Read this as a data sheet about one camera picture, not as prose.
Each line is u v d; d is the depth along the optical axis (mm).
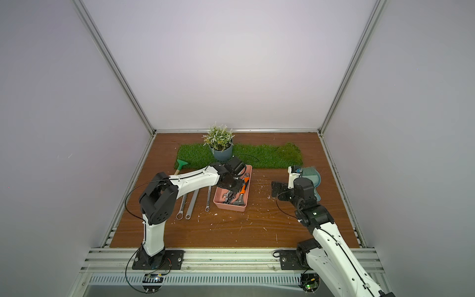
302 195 567
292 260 726
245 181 924
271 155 1066
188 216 850
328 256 474
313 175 973
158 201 500
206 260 750
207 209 864
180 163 1005
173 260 731
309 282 696
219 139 943
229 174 683
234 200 889
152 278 716
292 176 696
